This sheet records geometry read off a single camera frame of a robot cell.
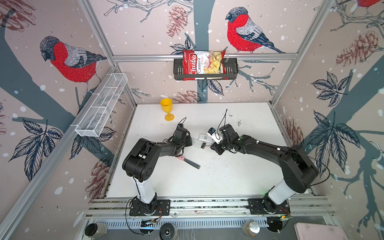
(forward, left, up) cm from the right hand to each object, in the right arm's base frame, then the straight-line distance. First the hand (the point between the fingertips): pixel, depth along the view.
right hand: (211, 148), depth 89 cm
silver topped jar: (-38, -16, +4) cm, 41 cm away
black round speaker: (-41, +18, +6) cm, 46 cm away
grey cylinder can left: (-42, +49, +6) cm, 65 cm away
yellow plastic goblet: (+31, +32, +7) cm, 45 cm away
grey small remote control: (+6, +8, -5) cm, 11 cm away
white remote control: (+10, +4, -3) cm, 11 cm away
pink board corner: (-37, -43, -6) cm, 57 cm away
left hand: (+8, +13, -2) cm, 16 cm away
